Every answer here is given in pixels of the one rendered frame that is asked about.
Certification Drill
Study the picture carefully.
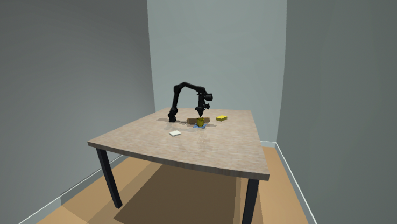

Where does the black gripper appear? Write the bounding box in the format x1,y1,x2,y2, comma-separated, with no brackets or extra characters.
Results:
195,100,205,117

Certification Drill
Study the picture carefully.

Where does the tan wooden bar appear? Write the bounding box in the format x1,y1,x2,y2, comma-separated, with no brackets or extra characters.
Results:
187,117,210,124

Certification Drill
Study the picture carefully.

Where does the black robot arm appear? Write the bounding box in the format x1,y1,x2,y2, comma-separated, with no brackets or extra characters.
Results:
167,82,213,122

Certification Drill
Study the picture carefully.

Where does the yellow rectangular block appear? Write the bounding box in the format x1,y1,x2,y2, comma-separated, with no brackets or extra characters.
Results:
216,115,228,121

